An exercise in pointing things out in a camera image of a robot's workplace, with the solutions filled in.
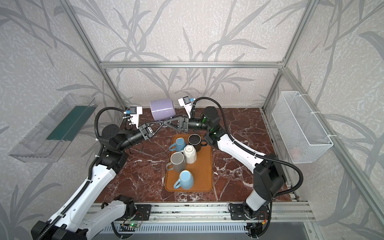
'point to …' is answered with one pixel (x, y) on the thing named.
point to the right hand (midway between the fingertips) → (167, 118)
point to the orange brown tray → (201, 170)
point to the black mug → (195, 139)
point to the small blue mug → (178, 146)
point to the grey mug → (178, 162)
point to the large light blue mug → (186, 180)
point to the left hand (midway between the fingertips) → (165, 121)
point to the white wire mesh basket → (302, 137)
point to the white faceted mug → (190, 154)
